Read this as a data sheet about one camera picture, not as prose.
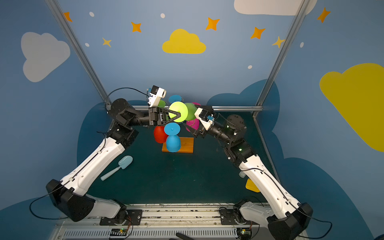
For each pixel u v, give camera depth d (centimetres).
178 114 53
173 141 74
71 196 38
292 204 39
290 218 37
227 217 75
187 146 101
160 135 79
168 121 53
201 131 54
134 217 75
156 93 52
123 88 46
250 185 85
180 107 52
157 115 52
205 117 47
